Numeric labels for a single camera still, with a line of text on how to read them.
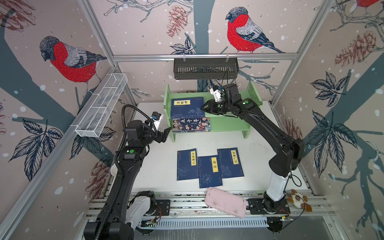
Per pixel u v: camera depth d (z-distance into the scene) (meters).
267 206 0.66
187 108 0.79
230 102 0.62
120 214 0.40
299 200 0.74
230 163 0.88
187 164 0.88
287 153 0.45
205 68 1.04
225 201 0.73
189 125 0.89
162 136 0.66
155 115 0.62
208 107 0.71
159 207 0.73
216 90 0.73
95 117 0.73
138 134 0.55
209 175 0.83
